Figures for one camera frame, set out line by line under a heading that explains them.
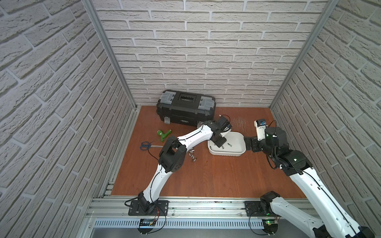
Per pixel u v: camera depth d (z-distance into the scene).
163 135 1.01
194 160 0.90
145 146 0.97
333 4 0.68
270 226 0.70
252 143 0.63
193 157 0.92
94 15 0.72
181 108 0.95
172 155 0.55
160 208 0.73
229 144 0.97
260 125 0.61
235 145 0.96
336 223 0.38
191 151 0.94
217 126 0.68
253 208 0.73
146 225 0.71
